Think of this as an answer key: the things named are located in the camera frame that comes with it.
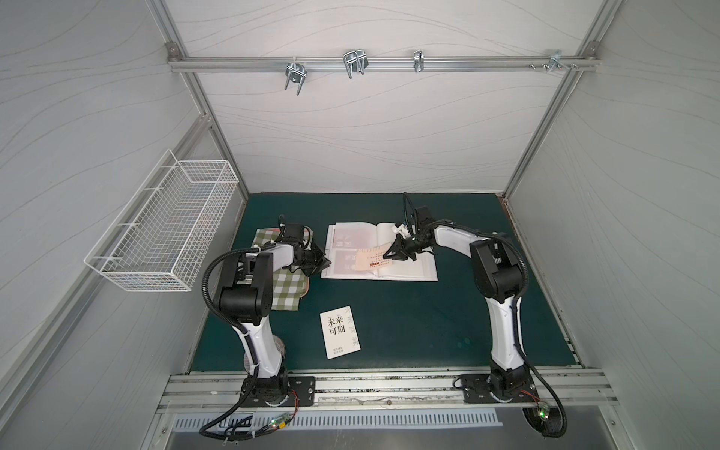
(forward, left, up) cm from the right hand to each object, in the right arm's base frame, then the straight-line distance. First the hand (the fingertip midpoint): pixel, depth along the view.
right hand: (384, 255), depth 97 cm
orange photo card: (-1, +14, -3) cm, 14 cm away
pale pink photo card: (0, +5, -2) cm, 5 cm away
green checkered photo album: (-12, +32, -2) cm, 34 cm away
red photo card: (+9, +13, -2) cm, 15 cm away
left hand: (-2, +18, -1) cm, 18 cm away
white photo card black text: (-26, +13, -4) cm, 29 cm away
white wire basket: (-15, +56, +28) cm, 65 cm away
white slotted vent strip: (-45, -27, -4) cm, 53 cm away
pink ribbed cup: (-32, +29, +1) cm, 43 cm away
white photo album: (-3, -14, -3) cm, 15 cm away
